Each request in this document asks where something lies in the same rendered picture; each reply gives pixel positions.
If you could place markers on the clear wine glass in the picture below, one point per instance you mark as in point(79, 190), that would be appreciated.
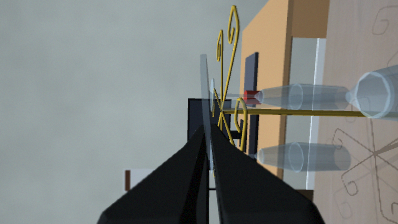
point(305, 157)
point(294, 90)

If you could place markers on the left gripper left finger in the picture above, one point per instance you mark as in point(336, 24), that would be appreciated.
point(169, 194)

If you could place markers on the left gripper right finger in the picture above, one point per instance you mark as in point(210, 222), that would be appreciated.
point(248, 193)

